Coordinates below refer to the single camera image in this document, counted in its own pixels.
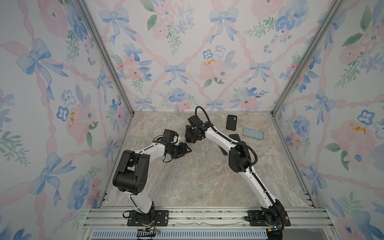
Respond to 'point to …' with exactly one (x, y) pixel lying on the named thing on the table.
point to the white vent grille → (182, 234)
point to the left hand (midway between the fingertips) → (189, 151)
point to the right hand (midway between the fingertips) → (188, 134)
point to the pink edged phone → (235, 136)
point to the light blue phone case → (253, 133)
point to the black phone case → (231, 122)
